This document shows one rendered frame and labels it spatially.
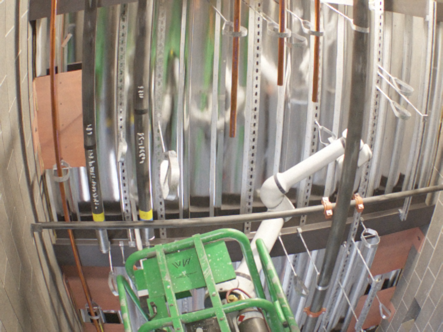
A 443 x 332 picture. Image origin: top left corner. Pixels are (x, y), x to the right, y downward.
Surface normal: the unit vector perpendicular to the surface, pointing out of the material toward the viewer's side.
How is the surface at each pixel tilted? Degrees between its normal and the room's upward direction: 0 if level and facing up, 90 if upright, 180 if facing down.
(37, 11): 180
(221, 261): 90
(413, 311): 180
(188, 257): 90
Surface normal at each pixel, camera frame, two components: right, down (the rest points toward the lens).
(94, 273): 0.19, 0.49
